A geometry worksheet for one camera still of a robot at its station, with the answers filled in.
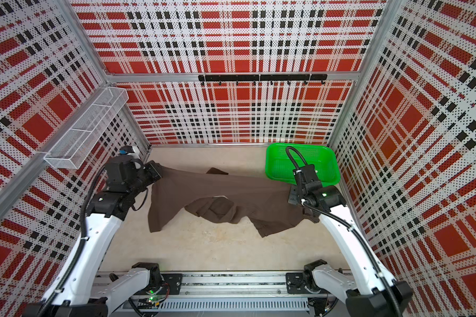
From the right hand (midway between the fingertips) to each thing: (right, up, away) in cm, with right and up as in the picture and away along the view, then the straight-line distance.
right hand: (300, 195), depth 74 cm
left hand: (-52, +12, -2) cm, 54 cm away
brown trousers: (-32, -5, +22) cm, 39 cm away
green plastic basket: (-3, +11, +37) cm, 39 cm away
